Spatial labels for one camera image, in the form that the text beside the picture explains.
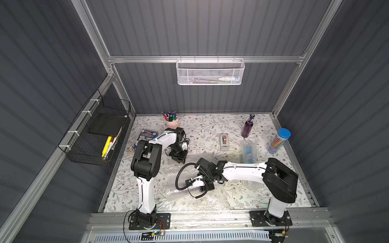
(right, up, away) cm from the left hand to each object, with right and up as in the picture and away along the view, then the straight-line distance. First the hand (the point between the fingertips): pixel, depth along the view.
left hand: (182, 162), depth 94 cm
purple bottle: (+43, +23, +5) cm, 49 cm away
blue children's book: (-27, +17, +11) cm, 34 cm away
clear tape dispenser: (+27, +14, +5) cm, 31 cm away
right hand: (+11, -9, -9) cm, 17 cm away
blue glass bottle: (+41, +5, -3) cm, 42 cm away
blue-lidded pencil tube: (+57, +15, -7) cm, 59 cm away
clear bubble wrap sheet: (+44, +12, +11) cm, 47 cm away
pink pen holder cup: (-7, +24, +11) cm, 27 cm away
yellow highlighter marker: (-33, +13, -23) cm, 42 cm away
